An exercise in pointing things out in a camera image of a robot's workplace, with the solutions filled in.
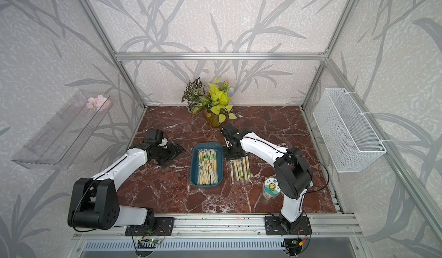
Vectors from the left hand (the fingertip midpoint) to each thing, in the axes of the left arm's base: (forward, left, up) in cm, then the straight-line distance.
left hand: (180, 154), depth 88 cm
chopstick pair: (-4, -35, -7) cm, 36 cm away
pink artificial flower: (+12, +32, +25) cm, 43 cm away
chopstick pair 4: (-4, -26, -7) cm, 28 cm away
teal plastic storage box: (-3, -13, -7) cm, 15 cm away
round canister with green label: (-17, -45, +1) cm, 48 cm away
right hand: (-1, -24, -1) cm, 24 cm away
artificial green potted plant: (+24, -17, +15) cm, 33 cm away
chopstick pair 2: (-5, -34, -8) cm, 35 cm away
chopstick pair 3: (-5, -31, -7) cm, 32 cm away
